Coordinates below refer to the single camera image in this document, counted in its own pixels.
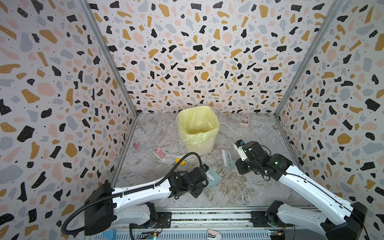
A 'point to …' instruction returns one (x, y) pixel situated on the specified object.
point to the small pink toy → (136, 145)
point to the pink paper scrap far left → (159, 152)
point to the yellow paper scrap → (183, 162)
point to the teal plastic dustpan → (217, 178)
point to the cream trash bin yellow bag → (197, 127)
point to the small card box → (244, 120)
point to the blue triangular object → (110, 235)
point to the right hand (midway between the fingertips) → (234, 161)
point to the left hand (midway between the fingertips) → (201, 184)
